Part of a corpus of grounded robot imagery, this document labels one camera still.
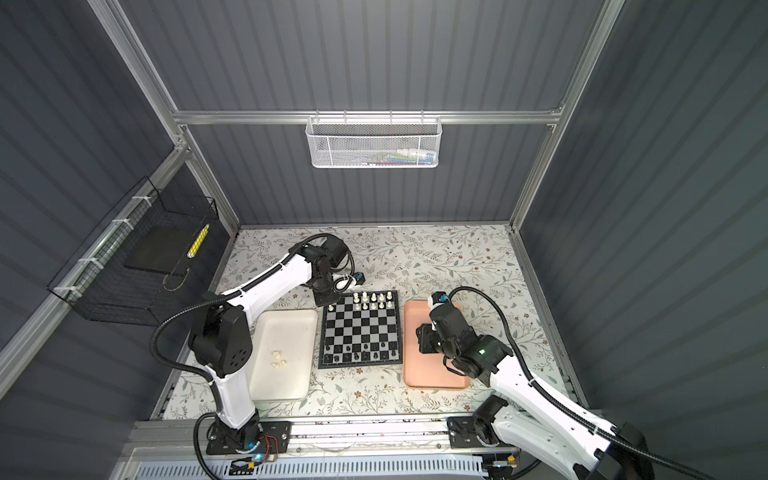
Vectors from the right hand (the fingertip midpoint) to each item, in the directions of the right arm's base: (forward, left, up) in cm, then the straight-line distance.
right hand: (423, 333), depth 79 cm
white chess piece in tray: (-2, +42, -10) cm, 43 cm away
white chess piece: (-4, +39, -9) cm, 41 cm away
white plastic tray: (-2, +41, -10) cm, 42 cm away
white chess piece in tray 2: (-5, +42, -9) cm, 43 cm away
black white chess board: (+6, +18, -10) cm, 21 cm away
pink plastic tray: (-5, -1, -14) cm, 15 cm away
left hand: (+13, +28, -1) cm, 31 cm away
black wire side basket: (+13, +66, +20) cm, 71 cm away
